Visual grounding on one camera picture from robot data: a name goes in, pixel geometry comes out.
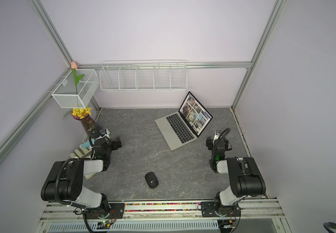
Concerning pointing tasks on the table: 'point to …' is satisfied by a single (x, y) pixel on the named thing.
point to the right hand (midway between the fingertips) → (217, 136)
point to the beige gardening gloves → (81, 152)
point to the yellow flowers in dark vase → (83, 114)
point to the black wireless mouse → (151, 180)
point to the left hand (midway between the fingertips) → (112, 137)
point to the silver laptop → (185, 126)
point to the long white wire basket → (144, 75)
